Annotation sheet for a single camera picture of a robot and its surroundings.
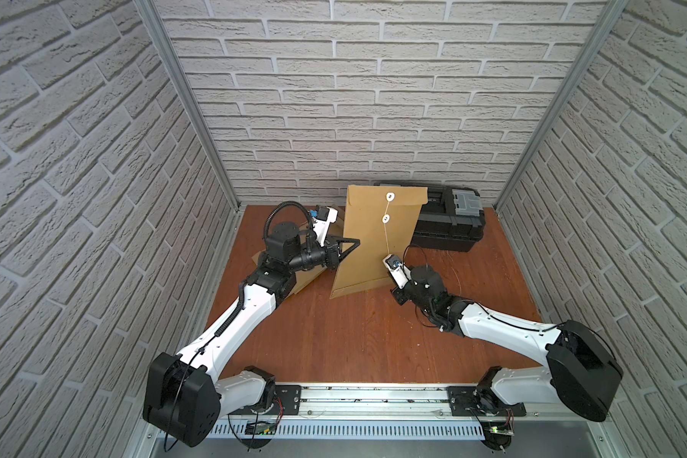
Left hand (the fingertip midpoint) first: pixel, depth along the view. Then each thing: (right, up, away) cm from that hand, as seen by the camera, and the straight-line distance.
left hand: (362, 240), depth 69 cm
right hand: (+10, -10, +16) cm, 22 cm away
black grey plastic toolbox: (+31, +7, +24) cm, 40 cm away
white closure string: (+6, +6, +2) cm, 9 cm away
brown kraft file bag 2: (-17, -14, +25) cm, 33 cm away
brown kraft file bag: (0, -8, +2) cm, 8 cm away
